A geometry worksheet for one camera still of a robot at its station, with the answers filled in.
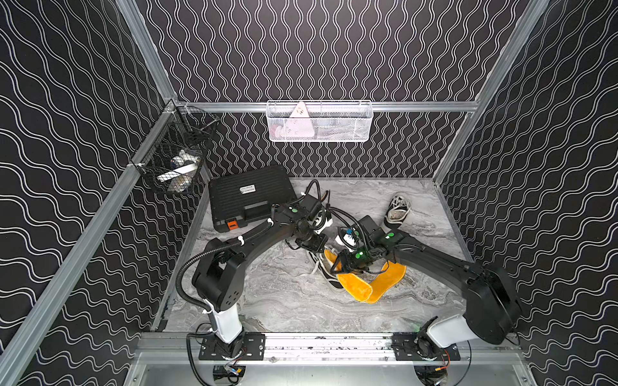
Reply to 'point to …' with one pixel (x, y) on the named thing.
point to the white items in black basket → (181, 174)
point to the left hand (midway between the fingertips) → (323, 246)
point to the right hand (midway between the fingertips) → (335, 270)
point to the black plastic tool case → (246, 198)
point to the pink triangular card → (299, 124)
